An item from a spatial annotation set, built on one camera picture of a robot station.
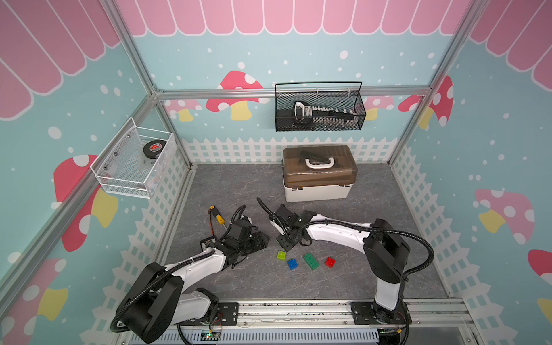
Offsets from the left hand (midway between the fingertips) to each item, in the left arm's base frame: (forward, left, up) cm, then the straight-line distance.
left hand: (264, 244), depth 88 cm
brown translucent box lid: (+28, -22, +18) cm, 40 cm away
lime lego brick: (-4, -7, -2) cm, 8 cm away
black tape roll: (+23, +41, +31) cm, 56 cm away
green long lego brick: (-6, -19, -1) cm, 20 cm away
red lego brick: (-7, -26, -1) cm, 27 cm away
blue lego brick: (-8, -12, -1) cm, 14 cm away
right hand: (+1, -8, +1) cm, 9 cm away
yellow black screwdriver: (+15, +24, -2) cm, 28 cm away
